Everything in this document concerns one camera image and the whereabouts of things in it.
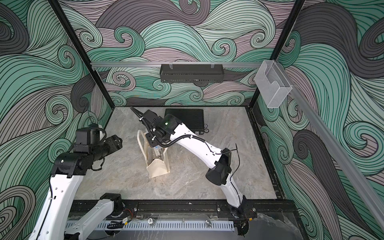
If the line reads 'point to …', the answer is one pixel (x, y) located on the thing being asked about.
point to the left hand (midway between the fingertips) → (114, 141)
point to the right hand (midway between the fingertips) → (152, 141)
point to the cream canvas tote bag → (156, 157)
